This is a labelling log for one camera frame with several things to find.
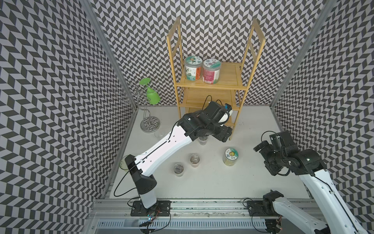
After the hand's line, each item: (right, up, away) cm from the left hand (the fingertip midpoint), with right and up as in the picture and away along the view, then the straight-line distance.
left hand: (223, 132), depth 67 cm
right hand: (+17, -13, +2) cm, 21 cm away
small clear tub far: (-8, -8, +26) cm, 28 cm away
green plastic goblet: (-42, +21, +32) cm, 57 cm away
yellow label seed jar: (+7, -16, +16) cm, 24 cm away
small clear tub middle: (-14, -18, +18) cm, 29 cm away
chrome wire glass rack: (-46, +20, +18) cm, 53 cm away
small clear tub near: (-22, -23, +14) cm, 35 cm away
